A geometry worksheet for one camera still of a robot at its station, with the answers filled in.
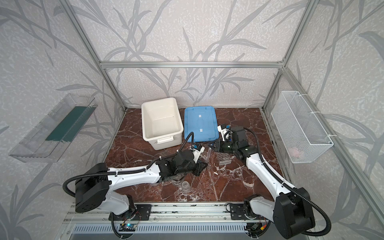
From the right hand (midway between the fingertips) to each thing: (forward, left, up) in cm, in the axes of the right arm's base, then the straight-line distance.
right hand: (209, 140), depth 80 cm
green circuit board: (-37, +40, -19) cm, 58 cm away
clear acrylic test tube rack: (-2, -9, -17) cm, 20 cm away
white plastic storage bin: (+27, +35, -19) cm, 48 cm away
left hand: (-10, 0, -5) cm, 11 cm away
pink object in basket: (-8, -41, +2) cm, 42 cm away
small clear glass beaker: (-21, +12, -9) cm, 26 cm away
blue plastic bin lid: (+29, +4, -20) cm, 35 cm away
